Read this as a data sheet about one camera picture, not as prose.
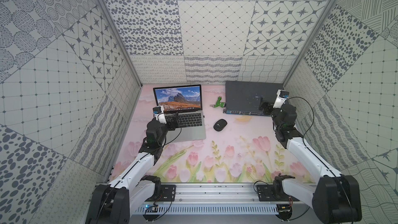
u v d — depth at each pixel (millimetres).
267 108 731
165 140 749
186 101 990
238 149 898
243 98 1082
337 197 394
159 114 701
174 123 757
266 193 729
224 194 748
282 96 685
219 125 956
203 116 1031
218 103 1074
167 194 735
